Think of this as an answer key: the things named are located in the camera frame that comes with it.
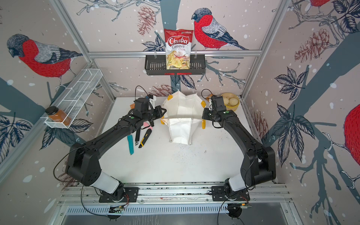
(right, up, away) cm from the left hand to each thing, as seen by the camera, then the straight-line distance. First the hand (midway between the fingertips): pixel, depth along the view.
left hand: (168, 107), depth 83 cm
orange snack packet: (-33, +1, +31) cm, 46 cm away
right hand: (+23, -3, +5) cm, 23 cm away
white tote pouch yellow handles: (+8, -3, +24) cm, 25 cm away
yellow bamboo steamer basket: (+48, +11, +35) cm, 61 cm away
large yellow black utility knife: (-18, -21, +12) cm, 30 cm away
